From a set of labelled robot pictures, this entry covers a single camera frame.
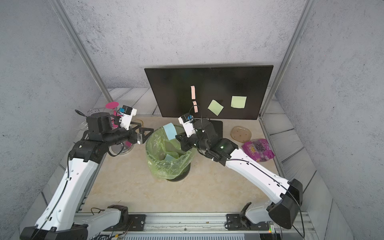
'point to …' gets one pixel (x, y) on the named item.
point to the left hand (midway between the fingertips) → (148, 127)
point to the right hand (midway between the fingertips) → (177, 136)
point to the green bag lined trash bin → (157, 146)
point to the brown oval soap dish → (241, 133)
